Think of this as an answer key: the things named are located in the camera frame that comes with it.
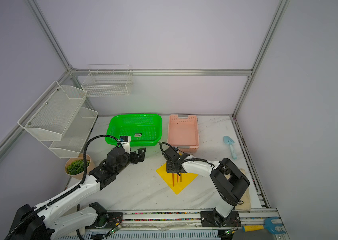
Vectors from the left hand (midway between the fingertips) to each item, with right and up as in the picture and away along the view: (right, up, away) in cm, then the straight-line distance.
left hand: (138, 149), depth 81 cm
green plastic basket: (-2, +11, +30) cm, 32 cm away
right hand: (+17, -12, +9) cm, 23 cm away
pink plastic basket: (+27, +9, +31) cm, 42 cm away
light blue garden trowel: (+58, +3, +24) cm, 63 cm away
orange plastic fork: (+22, -18, +7) cm, 30 cm away
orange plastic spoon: (+19, -18, +5) cm, 27 cm away
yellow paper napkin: (+27, -19, +8) cm, 34 cm away
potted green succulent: (-34, -9, -1) cm, 36 cm away
